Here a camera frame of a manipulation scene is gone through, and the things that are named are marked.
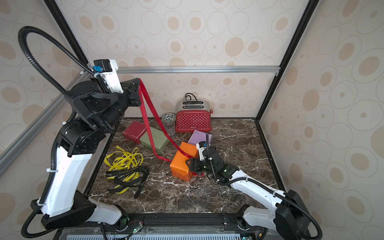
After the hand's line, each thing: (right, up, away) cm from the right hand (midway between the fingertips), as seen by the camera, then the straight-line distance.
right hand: (195, 159), depth 80 cm
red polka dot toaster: (-1, +26, +21) cm, 33 cm away
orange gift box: (-8, -3, -2) cm, 9 cm away
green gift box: (-23, +9, +21) cm, 32 cm away
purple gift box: (+1, +11, +23) cm, 25 cm away
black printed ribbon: (-39, -12, +9) cm, 42 cm away
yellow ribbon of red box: (-48, -3, +16) cm, 51 cm away
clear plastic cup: (-19, +19, +33) cm, 42 cm away
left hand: (-17, +32, -31) cm, 48 cm away
